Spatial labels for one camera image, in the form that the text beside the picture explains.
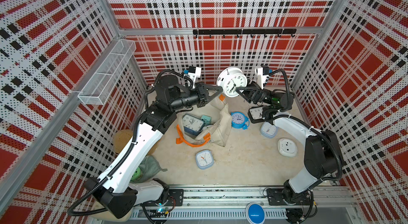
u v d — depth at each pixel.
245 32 0.90
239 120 0.99
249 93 0.59
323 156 0.45
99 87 0.92
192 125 0.96
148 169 0.82
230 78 0.55
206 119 0.96
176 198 0.73
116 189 0.37
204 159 0.84
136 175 0.77
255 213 0.69
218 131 0.84
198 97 0.52
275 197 0.73
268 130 0.93
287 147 0.86
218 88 0.57
